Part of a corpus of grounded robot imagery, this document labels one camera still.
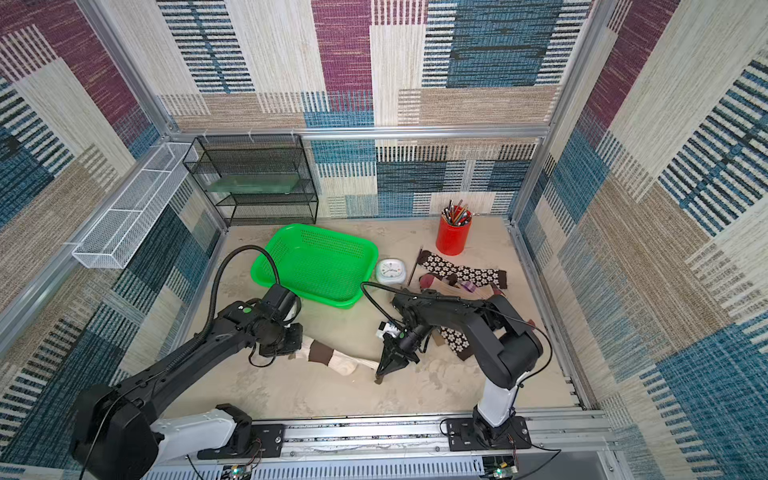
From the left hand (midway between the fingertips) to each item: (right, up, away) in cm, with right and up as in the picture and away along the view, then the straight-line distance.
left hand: (301, 345), depth 82 cm
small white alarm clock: (+25, +18, +20) cm, 37 cm away
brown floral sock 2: (+44, -1, +8) cm, 44 cm away
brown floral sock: (+55, +16, +21) cm, 61 cm away
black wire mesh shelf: (-20, +57, +19) cm, 64 cm away
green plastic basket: (+1, +20, +23) cm, 31 cm away
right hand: (+23, -6, -4) cm, 24 cm away
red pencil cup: (+45, +33, +18) cm, 58 cm away
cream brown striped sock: (+4, -1, -1) cm, 4 cm away
